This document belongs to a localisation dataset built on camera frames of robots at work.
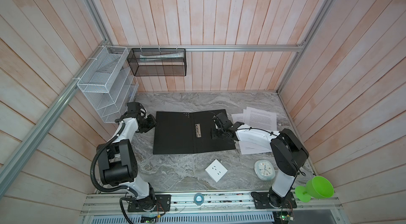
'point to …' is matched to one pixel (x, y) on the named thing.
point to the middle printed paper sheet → (249, 148)
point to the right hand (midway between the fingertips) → (212, 133)
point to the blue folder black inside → (188, 131)
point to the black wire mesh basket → (158, 62)
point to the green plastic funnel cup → (317, 187)
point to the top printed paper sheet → (257, 118)
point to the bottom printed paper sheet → (238, 118)
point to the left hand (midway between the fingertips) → (156, 125)
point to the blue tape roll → (199, 198)
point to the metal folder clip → (197, 127)
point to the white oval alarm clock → (264, 170)
